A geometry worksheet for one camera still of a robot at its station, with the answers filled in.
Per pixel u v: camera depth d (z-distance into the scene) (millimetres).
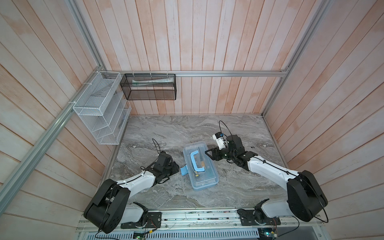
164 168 706
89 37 767
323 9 687
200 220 747
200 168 798
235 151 663
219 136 763
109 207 418
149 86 1039
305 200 424
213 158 765
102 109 675
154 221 733
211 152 767
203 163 837
